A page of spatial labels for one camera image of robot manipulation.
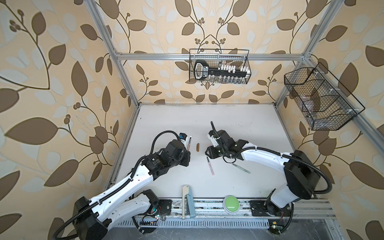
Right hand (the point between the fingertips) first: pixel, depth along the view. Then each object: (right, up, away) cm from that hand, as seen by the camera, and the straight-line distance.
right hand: (208, 153), depth 85 cm
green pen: (+20, -10, +3) cm, 22 cm away
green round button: (+11, -23, -11) cm, 28 cm away
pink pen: (+2, -10, +2) cm, 11 cm away
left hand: (-10, +2, -10) cm, 14 cm away
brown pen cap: (-6, +1, +11) cm, 13 cm away
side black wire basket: (+57, +27, -13) cm, 64 cm away
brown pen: (-11, +7, -9) cm, 15 cm away
